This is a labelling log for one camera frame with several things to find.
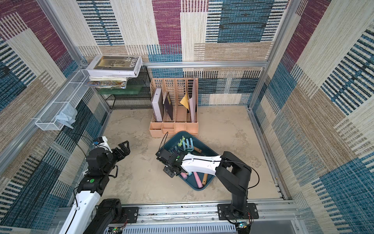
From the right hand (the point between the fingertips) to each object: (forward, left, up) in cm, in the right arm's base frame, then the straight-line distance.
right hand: (170, 165), depth 86 cm
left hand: (+5, +25, +16) cm, 30 cm away
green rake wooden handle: (-8, -19, -2) cm, 21 cm away
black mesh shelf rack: (+53, +27, +2) cm, 60 cm away
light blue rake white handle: (+10, -11, +1) cm, 15 cm away
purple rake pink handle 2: (-10, -17, -1) cm, 19 cm away
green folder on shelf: (+41, +27, +24) cm, 55 cm away
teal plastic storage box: (-8, -12, -3) cm, 15 cm away
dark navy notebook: (+40, +4, +9) cm, 41 cm away
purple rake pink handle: (-7, -8, +2) cm, 11 cm away
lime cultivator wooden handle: (+11, -15, -1) cm, 19 cm away
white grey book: (+35, +9, +17) cm, 40 cm away
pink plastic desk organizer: (+56, +2, -7) cm, 56 cm away
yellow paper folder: (+31, -9, +22) cm, 39 cm away
